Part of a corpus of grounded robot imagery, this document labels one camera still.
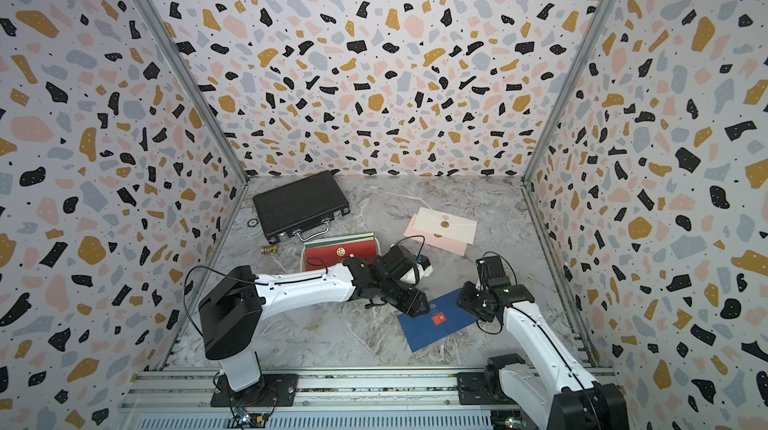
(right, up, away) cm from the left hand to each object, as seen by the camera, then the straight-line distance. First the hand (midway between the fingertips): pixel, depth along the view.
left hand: (428, 308), depth 78 cm
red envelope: (-28, +11, +16) cm, 34 cm away
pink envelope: (+4, +14, +25) cm, 29 cm away
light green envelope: (-26, +16, +18) cm, 36 cm away
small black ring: (-62, +21, +31) cm, 72 cm away
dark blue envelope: (+6, -6, +9) cm, 12 cm away
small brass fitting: (-51, +12, +22) cm, 57 cm away
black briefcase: (-42, +26, +30) cm, 58 cm away
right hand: (+10, 0, +7) cm, 12 cm away
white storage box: (-38, +11, +15) cm, 42 cm away
